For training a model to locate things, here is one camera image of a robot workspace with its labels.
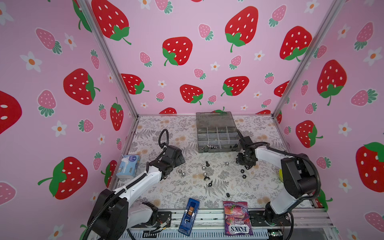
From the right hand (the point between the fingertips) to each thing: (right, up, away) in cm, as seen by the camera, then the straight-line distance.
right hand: (241, 161), depth 95 cm
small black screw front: (-12, -16, -13) cm, 24 cm away
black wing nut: (-23, -8, -6) cm, 26 cm away
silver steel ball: (-39, -5, -4) cm, 40 cm away
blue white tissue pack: (-70, -2, -9) cm, 71 cm away
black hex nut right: (-1, -5, -4) cm, 7 cm away
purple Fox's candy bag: (-9, -23, -23) cm, 34 cm away
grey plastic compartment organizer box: (-15, +19, +10) cm, 26 cm away
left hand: (-41, +4, -7) cm, 42 cm away
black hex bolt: (-22, -1, -2) cm, 22 cm away
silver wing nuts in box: (-21, +9, +6) cm, 23 cm away
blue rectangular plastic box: (-33, -21, -25) cm, 46 cm away
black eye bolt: (-21, -11, -9) cm, 26 cm away
